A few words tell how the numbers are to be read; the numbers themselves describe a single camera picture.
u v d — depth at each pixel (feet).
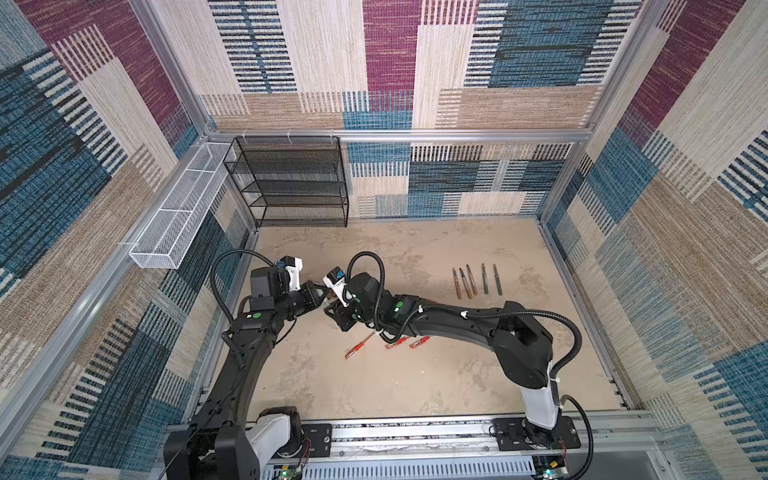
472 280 3.35
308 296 2.30
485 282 3.35
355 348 2.88
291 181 3.56
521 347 1.67
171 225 3.11
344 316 2.36
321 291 2.59
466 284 3.34
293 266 2.44
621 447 2.41
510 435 2.40
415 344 2.93
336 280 2.34
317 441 2.40
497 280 3.36
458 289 3.32
